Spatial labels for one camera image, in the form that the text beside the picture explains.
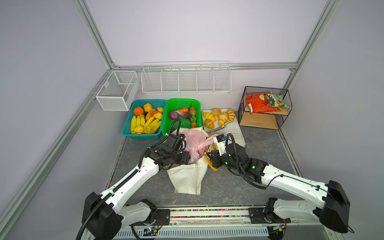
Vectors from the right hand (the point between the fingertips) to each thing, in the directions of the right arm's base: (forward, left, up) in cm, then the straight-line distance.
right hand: (207, 154), depth 74 cm
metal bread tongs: (+32, -13, -17) cm, 39 cm away
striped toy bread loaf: (+43, -3, -17) cm, 46 cm away
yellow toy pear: (+25, +45, -11) cm, 52 cm away
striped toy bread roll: (+34, -3, -16) cm, 37 cm away
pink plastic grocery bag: (+6, +5, +2) cm, 8 cm away
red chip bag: (+37, -34, +1) cm, 51 cm away
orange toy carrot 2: (+33, +8, -16) cm, 38 cm away
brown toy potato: (+46, +10, -14) cm, 49 cm away
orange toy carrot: (+47, +16, -15) cm, 52 cm away
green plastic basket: (+36, +15, -18) cm, 43 cm away
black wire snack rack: (+41, -50, -21) cm, 68 cm away
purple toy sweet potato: (+42, +14, -16) cm, 46 cm away
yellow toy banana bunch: (+29, +39, -12) cm, 50 cm away
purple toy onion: (+40, +24, -13) cm, 48 cm away
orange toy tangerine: (+41, +49, -9) cm, 65 cm away
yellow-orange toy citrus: (+45, +44, -10) cm, 64 cm away
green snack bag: (+38, -46, +2) cm, 60 cm away
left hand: (0, +11, -5) cm, 12 cm away
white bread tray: (+32, -21, -19) cm, 43 cm away
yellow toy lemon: (+37, +34, -10) cm, 52 cm away
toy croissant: (+39, -13, -16) cm, 45 cm away
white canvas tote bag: (-9, +10, -8) cm, 16 cm away
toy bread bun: (+46, -9, -15) cm, 49 cm away
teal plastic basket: (+51, +39, -11) cm, 65 cm away
